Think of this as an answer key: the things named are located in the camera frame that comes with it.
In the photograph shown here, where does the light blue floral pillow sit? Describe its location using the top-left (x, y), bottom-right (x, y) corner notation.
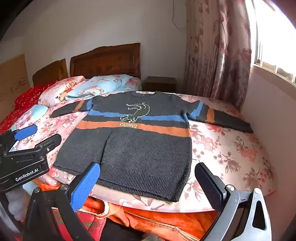
top-left (65, 74), bottom-right (133, 100)

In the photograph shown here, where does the light blue bed sheet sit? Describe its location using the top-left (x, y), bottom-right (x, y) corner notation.
top-left (6, 181), bottom-right (35, 220)

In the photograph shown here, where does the window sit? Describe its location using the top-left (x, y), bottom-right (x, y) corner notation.
top-left (247, 0), bottom-right (296, 84)

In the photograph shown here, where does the red patterned blanket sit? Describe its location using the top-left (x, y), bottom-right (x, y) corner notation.
top-left (0, 81), bottom-right (58, 133)

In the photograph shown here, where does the thin wall cable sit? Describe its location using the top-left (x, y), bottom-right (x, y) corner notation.
top-left (171, 0), bottom-right (189, 30)

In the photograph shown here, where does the red and green patterned cloth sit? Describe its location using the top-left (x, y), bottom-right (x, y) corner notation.
top-left (53, 209), bottom-right (107, 241)

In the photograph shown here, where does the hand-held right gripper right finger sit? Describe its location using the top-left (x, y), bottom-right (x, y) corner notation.
top-left (195, 162), bottom-right (273, 241)

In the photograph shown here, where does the pink floral folded quilt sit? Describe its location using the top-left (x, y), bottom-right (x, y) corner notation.
top-left (38, 75), bottom-right (87, 108)

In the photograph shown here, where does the small wooden headboard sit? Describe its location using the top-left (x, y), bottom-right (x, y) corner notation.
top-left (32, 59), bottom-right (69, 86)

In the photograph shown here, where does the dark wooden nightstand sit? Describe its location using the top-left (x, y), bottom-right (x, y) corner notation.
top-left (144, 76), bottom-right (177, 93)

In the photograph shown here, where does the orange fleece blanket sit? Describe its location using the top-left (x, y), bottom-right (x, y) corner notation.
top-left (38, 181), bottom-right (222, 241)

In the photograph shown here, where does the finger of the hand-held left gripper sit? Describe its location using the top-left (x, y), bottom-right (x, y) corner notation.
top-left (0, 125), bottom-right (38, 151)
top-left (0, 134), bottom-right (62, 163)

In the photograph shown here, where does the large carved wooden headboard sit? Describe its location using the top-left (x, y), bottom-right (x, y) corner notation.
top-left (70, 43), bottom-right (141, 80)

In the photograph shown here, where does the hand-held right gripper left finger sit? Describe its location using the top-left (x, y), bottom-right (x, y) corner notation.
top-left (23, 162), bottom-right (101, 241)

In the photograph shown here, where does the red checkered cloth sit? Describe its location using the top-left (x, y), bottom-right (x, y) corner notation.
top-left (31, 104), bottom-right (49, 123)

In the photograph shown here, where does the dark grey striped sweater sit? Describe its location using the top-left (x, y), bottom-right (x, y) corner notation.
top-left (50, 91), bottom-right (254, 202)

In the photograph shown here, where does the pink floral bed quilt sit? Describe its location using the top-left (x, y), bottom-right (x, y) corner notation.
top-left (14, 93), bottom-right (277, 212)

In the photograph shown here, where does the pink floral curtain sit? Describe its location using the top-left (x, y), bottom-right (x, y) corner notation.
top-left (184, 0), bottom-right (253, 114)

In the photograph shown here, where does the cardboard box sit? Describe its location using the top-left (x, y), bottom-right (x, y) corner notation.
top-left (0, 54), bottom-right (30, 121)

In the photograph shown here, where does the pink floral pillow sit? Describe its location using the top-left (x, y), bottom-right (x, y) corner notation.
top-left (126, 77), bottom-right (142, 92)

